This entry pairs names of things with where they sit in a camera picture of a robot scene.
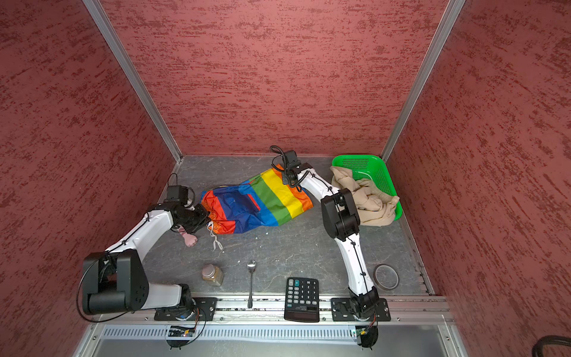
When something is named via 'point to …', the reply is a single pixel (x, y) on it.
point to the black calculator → (302, 300)
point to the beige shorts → (374, 207)
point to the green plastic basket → (371, 167)
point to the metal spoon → (251, 266)
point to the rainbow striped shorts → (265, 201)
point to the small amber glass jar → (213, 274)
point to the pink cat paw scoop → (190, 239)
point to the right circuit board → (369, 335)
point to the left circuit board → (176, 331)
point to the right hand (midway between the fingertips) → (291, 178)
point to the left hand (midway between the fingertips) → (211, 222)
